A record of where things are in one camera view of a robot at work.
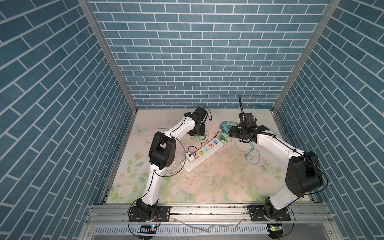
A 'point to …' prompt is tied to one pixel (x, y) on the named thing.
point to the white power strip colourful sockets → (203, 154)
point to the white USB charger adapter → (190, 157)
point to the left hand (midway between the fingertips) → (200, 133)
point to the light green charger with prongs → (201, 137)
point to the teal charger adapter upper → (224, 127)
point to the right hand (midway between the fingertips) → (232, 130)
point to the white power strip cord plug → (192, 161)
